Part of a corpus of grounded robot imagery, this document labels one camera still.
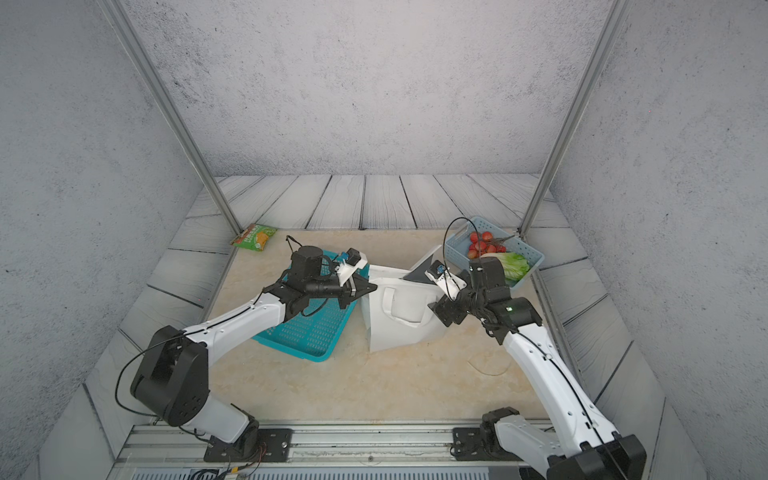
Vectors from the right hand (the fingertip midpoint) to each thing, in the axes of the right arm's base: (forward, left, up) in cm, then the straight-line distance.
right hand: (446, 290), depth 76 cm
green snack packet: (+36, +67, -17) cm, 78 cm away
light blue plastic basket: (+34, -9, -21) cm, 41 cm away
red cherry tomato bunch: (+32, -18, -18) cm, 41 cm away
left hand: (+2, +18, -1) cm, 18 cm away
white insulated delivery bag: (-3, +13, -5) cm, 14 cm away
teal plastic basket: (-2, +38, -22) cm, 44 cm away
